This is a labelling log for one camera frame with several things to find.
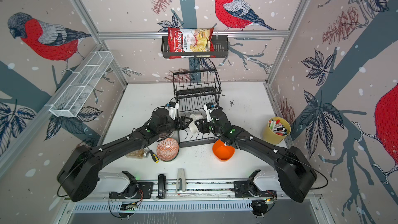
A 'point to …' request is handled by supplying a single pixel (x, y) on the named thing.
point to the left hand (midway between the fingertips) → (189, 120)
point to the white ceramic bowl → (193, 126)
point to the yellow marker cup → (275, 130)
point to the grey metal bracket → (181, 174)
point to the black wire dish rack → (193, 89)
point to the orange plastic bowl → (222, 152)
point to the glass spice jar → (139, 154)
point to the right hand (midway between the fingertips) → (196, 124)
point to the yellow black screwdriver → (154, 156)
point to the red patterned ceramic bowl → (167, 149)
